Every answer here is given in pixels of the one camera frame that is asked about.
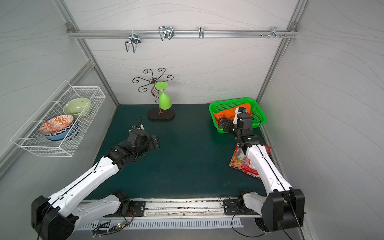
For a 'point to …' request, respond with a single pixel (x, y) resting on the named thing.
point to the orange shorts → (230, 114)
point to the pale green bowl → (76, 107)
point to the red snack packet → (240, 161)
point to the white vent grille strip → (154, 223)
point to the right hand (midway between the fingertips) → (227, 120)
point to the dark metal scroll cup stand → (158, 114)
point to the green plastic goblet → (164, 102)
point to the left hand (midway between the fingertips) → (152, 141)
